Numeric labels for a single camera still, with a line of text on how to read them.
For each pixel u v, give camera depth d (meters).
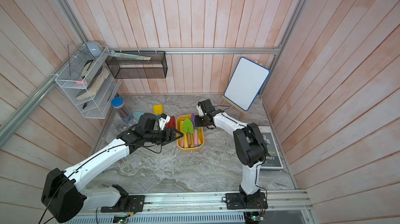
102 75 0.86
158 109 1.11
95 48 0.82
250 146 0.51
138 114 1.10
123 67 1.03
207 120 0.71
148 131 0.63
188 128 0.98
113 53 0.90
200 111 0.87
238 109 1.01
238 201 0.70
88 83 0.74
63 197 0.39
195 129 0.95
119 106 0.90
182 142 0.90
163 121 0.73
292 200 0.76
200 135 0.95
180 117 1.00
